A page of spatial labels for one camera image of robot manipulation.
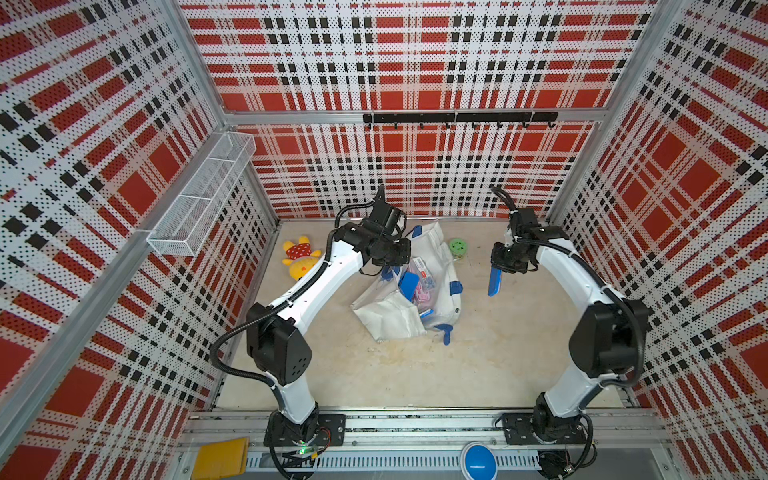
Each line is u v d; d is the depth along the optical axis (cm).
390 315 81
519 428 73
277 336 44
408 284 96
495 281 87
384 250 66
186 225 91
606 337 46
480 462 68
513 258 75
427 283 96
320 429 73
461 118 89
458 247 107
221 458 70
